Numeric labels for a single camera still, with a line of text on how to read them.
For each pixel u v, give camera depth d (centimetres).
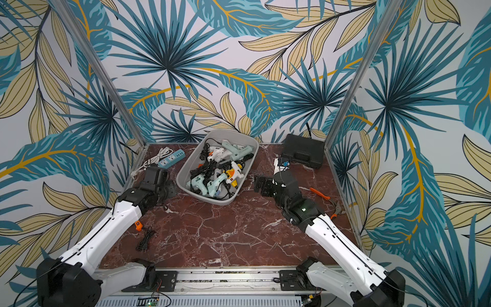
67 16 69
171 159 108
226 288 73
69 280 38
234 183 98
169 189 73
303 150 115
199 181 95
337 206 92
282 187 52
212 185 94
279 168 65
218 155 106
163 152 112
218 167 101
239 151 109
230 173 98
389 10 69
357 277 40
